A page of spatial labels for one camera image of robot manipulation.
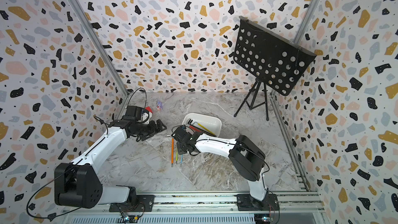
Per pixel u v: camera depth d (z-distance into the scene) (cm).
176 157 89
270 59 74
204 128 101
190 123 103
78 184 41
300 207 75
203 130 100
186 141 67
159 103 110
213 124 104
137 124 71
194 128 100
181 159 88
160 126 78
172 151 92
